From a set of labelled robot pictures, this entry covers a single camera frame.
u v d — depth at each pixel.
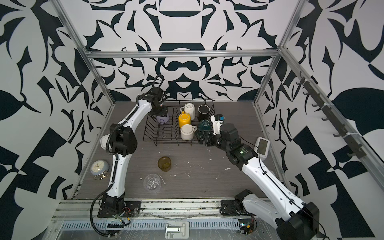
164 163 0.87
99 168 0.83
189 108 0.99
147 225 0.71
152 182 0.83
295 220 0.38
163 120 1.00
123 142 0.62
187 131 0.91
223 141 0.59
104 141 0.95
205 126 0.91
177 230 0.67
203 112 0.99
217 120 0.66
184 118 0.96
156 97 0.79
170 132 0.97
